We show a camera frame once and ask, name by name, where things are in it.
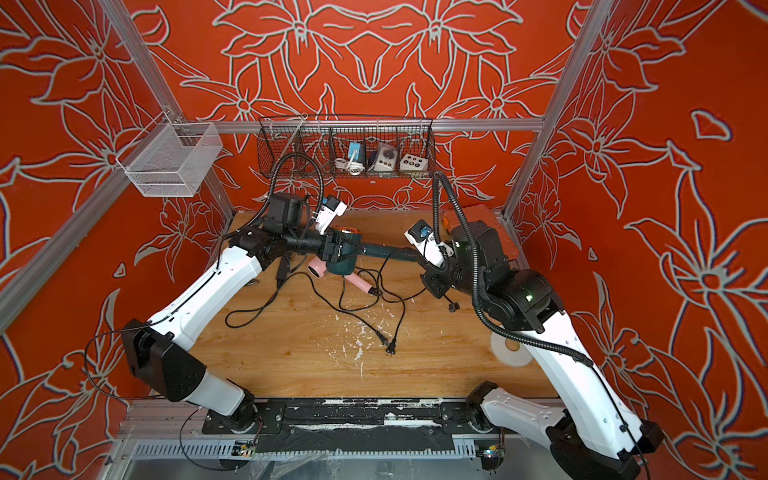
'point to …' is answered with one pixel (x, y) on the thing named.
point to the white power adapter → (386, 158)
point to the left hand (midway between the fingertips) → (355, 242)
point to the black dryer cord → (268, 304)
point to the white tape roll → (517, 358)
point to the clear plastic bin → (170, 159)
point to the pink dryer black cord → (391, 346)
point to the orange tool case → (485, 214)
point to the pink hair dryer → (317, 266)
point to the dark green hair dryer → (351, 238)
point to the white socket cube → (410, 162)
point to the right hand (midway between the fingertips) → (414, 257)
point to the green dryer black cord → (453, 307)
